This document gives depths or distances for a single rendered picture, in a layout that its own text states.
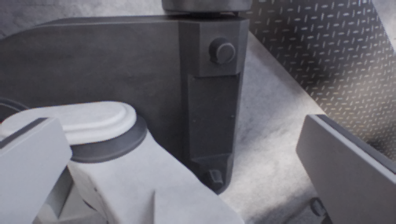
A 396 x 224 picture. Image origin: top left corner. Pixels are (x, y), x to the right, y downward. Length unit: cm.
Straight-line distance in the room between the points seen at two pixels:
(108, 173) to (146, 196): 7
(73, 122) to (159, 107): 20
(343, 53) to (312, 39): 15
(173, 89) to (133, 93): 9
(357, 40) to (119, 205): 84
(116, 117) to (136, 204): 14
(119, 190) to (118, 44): 28
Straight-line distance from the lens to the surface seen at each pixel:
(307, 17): 74
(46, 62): 50
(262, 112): 82
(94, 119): 36
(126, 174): 32
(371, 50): 96
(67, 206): 50
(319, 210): 140
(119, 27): 45
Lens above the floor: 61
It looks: 58 degrees down
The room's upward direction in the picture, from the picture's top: 155 degrees clockwise
